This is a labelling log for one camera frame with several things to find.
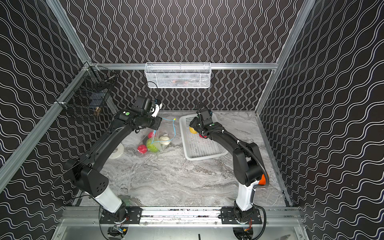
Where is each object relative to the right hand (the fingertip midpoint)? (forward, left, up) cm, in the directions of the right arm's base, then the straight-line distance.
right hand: (194, 124), depth 94 cm
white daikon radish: (-11, +17, 0) cm, 20 cm away
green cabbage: (-12, +26, -7) cm, 30 cm away
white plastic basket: (-8, -1, -14) cm, 16 cm away
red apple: (-12, +32, -9) cm, 36 cm away
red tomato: (+2, -4, -15) cm, 16 cm away
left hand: (-8, +17, +12) cm, 22 cm away
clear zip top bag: (-14, +21, +2) cm, 25 cm away
